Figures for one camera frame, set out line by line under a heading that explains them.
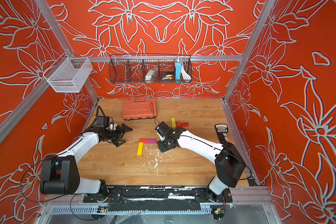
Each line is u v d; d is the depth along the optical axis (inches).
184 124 39.7
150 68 38.3
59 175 16.7
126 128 31.8
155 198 28.7
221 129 38.4
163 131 25.1
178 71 34.5
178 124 39.6
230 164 16.9
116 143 31.7
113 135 29.2
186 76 35.8
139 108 42.2
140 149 35.5
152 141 37.1
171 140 22.5
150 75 36.0
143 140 37.1
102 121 27.5
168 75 35.2
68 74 36.1
